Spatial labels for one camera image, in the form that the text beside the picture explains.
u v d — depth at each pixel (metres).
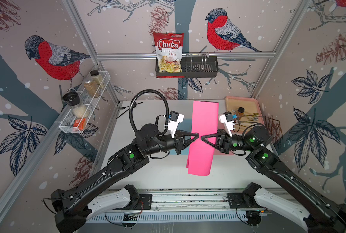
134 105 1.20
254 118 1.07
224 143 0.51
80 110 0.67
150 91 0.42
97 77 0.80
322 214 0.39
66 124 0.66
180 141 0.48
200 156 0.55
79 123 0.64
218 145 0.53
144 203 0.73
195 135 0.54
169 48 0.82
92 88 0.76
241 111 1.02
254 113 1.09
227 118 0.51
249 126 0.51
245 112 1.11
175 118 0.50
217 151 0.53
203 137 0.54
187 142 0.54
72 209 0.38
